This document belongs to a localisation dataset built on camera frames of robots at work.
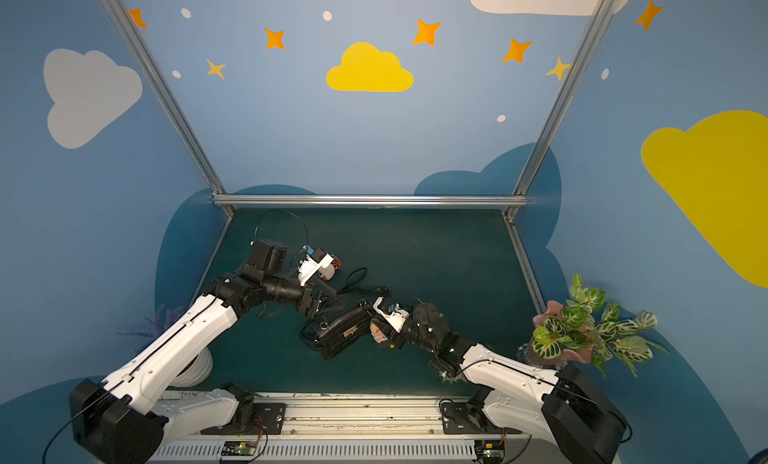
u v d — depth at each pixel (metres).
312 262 0.65
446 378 0.78
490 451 0.72
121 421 0.37
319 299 0.63
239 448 0.72
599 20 0.73
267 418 0.75
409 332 0.69
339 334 0.78
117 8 0.70
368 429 0.74
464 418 0.74
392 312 0.67
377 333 0.80
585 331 0.66
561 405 0.42
